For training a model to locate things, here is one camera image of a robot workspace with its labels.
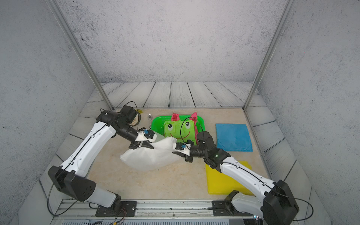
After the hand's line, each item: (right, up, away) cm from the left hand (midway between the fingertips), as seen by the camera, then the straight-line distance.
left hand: (154, 144), depth 70 cm
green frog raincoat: (+14, +4, +31) cm, 34 cm away
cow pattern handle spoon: (-13, +13, +46) cm, 49 cm away
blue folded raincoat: (+50, -1, +32) cm, 60 cm away
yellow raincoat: (+35, -25, +11) cm, 44 cm away
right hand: (+11, -3, +3) cm, 11 cm away
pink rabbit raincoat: (+9, +13, +34) cm, 37 cm away
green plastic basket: (-4, +8, +32) cm, 33 cm away
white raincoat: (+4, -5, 0) cm, 7 cm away
